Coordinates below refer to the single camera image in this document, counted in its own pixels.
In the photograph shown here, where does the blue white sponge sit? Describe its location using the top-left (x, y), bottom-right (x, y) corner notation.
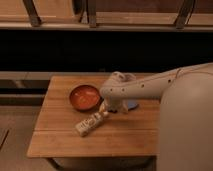
top-left (127, 100), bottom-right (139, 110)

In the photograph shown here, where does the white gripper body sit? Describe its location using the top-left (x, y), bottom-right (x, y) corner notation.
top-left (104, 99), bottom-right (128, 113)

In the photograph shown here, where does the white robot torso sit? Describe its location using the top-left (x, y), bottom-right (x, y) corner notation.
top-left (157, 72), bottom-right (213, 171)

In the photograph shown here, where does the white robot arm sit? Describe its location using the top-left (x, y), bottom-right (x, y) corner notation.
top-left (99, 62), bottom-right (213, 113)

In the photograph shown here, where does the orange bowl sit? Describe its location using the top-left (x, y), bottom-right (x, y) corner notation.
top-left (69, 85), bottom-right (101, 111)

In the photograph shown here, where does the wooden table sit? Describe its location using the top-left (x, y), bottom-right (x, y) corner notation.
top-left (27, 76), bottom-right (159, 158)

